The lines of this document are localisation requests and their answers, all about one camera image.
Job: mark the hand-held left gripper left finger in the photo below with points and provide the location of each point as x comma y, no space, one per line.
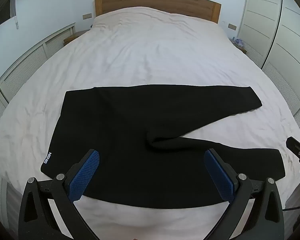
83,177

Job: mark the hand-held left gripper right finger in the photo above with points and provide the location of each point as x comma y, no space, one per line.
218,177

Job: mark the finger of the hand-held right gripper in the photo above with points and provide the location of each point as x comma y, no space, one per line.
293,146

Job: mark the black pants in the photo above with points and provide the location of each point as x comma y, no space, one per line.
130,130

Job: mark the wooden nightstand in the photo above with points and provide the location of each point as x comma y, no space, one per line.
75,36
240,48

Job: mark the white wardrobe doors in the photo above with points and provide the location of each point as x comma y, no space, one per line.
260,17

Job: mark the white bed sheet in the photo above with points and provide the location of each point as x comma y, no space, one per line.
152,50

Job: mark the wooden headboard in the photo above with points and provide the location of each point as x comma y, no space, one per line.
152,0

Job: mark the tan wall socket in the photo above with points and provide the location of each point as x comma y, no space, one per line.
87,16
232,26

